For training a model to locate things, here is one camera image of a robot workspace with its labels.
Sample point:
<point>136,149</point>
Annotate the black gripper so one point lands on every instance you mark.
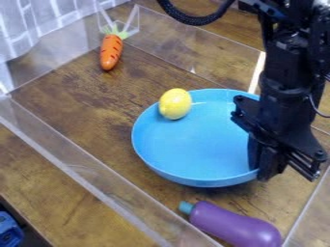
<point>276,121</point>

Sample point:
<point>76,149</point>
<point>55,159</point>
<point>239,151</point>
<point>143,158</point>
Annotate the blue round tray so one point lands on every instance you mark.
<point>199,150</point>

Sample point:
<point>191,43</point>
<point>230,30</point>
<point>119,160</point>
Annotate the purple toy eggplant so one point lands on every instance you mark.
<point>240,230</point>

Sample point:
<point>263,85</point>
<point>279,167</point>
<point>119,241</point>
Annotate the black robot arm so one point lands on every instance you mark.
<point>295,29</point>

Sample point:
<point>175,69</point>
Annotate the yellow toy lemon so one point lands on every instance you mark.
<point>175,104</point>

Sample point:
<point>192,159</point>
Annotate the orange toy carrot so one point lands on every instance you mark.
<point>111,47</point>

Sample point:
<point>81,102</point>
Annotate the blue plastic object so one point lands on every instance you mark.
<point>10,233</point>

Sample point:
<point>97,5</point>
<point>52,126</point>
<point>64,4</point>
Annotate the white checkered curtain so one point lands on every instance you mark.
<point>27,20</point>

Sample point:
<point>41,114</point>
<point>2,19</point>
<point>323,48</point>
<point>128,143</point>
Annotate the clear acrylic enclosure wall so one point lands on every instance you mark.
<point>157,222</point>

